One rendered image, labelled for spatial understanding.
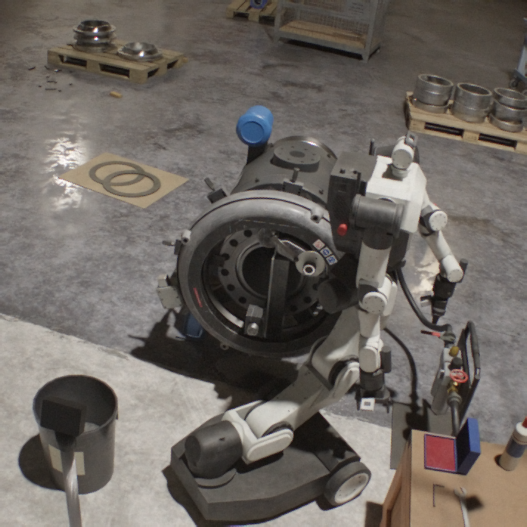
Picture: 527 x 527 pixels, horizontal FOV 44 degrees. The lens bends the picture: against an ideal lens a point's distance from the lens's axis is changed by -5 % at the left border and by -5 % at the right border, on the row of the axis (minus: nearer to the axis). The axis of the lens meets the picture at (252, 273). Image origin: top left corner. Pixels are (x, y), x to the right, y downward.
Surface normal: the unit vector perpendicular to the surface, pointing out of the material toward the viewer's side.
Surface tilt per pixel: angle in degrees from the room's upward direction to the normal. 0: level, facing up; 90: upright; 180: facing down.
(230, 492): 0
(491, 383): 0
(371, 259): 93
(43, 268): 0
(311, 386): 31
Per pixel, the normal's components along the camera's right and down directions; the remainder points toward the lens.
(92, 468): 0.47, 0.57
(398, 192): -0.16, -0.26
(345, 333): -0.72, -0.17
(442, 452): 0.11, -0.83
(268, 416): -0.14, -0.73
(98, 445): 0.72, 0.49
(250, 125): -0.18, 0.52
